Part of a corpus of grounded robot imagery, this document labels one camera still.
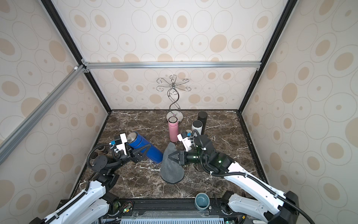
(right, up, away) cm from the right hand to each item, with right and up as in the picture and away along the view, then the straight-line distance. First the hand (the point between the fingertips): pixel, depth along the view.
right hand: (174, 155), depth 66 cm
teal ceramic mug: (+15, -27, +10) cm, 33 cm away
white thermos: (+13, +14, +17) cm, 26 cm away
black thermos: (+17, +20, +22) cm, 34 cm away
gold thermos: (+8, +11, +15) cm, 20 cm away
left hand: (-10, +6, -3) cm, 12 cm away
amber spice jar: (-58, -7, +31) cm, 66 cm away
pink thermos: (-2, +12, +22) cm, 25 cm away
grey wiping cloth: (-1, -7, -3) cm, 7 cm away
